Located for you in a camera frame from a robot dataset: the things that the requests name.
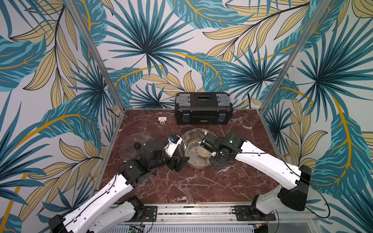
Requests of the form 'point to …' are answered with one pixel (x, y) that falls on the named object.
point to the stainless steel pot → (189, 146)
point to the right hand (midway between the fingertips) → (218, 161)
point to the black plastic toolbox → (203, 108)
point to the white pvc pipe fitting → (162, 120)
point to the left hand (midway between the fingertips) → (181, 154)
